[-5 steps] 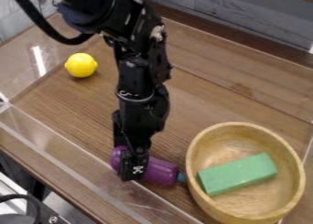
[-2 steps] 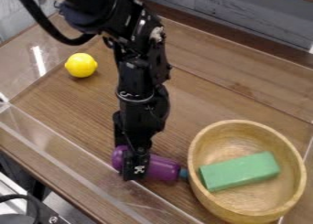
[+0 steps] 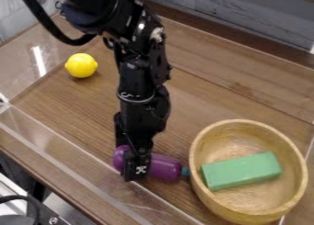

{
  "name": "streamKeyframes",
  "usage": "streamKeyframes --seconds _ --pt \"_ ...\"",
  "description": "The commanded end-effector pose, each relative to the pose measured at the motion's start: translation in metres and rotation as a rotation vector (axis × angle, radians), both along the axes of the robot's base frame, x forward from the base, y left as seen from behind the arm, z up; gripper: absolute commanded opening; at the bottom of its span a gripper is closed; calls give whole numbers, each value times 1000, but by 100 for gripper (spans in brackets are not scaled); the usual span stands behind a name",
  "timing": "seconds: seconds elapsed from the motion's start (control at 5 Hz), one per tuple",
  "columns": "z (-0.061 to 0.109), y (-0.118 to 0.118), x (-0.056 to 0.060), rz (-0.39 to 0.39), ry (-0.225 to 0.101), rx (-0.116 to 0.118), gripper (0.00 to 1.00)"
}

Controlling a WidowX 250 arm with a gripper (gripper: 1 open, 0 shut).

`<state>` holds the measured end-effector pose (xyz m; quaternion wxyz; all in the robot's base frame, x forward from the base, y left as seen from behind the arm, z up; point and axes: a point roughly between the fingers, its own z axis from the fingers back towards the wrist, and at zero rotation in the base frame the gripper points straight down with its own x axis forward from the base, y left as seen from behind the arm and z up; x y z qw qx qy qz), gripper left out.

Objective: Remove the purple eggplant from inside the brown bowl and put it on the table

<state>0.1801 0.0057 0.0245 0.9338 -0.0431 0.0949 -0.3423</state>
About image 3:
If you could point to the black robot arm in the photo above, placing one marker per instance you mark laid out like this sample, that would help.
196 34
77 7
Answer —
134 33

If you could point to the brown wooden bowl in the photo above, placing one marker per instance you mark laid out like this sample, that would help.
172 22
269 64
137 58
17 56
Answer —
260 203

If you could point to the yellow toy lemon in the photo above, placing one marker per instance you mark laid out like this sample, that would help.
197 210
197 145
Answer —
81 65

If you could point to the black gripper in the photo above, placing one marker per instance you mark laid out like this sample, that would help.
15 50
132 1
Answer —
138 122

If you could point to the green rectangular block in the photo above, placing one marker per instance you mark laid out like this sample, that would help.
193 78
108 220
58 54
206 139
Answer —
241 171

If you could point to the clear acrylic front wall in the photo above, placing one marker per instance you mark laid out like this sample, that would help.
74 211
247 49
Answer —
76 171

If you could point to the purple toy eggplant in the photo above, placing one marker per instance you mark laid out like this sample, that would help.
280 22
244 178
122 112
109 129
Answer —
165 168

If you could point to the black metal bracket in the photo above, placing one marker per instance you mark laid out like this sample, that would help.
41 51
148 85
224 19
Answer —
49 217

